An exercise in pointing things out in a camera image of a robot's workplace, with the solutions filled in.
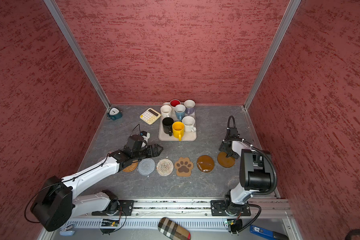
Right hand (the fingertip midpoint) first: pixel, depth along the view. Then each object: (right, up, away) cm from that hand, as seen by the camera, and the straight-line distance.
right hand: (225, 153), depth 95 cm
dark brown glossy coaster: (-14, -5, -5) cm, 16 cm away
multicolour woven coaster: (-39, -6, -7) cm, 40 cm away
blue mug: (-30, +28, +11) cm, 43 cm away
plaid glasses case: (-32, -28, -29) cm, 52 cm away
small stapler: (-80, -28, -29) cm, 90 cm away
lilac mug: (-23, +33, +18) cm, 44 cm away
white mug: (-41, +28, +12) cm, 51 cm away
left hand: (-43, +3, -10) cm, 44 cm away
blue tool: (+10, -29, -30) cm, 43 cm away
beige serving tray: (-23, +11, +7) cm, 26 cm away
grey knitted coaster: (-50, -6, -7) cm, 51 cm away
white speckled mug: (-24, +20, +9) cm, 32 cm away
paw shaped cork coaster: (-27, -7, -7) cm, 29 cm away
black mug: (-39, +18, +7) cm, 43 cm away
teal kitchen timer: (-80, +26, +15) cm, 86 cm away
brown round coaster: (-2, -4, -5) cm, 7 cm away
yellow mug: (-31, +16, +6) cm, 36 cm away
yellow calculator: (-54, +25, +18) cm, 62 cm away
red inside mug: (-35, +35, +20) cm, 54 cm away
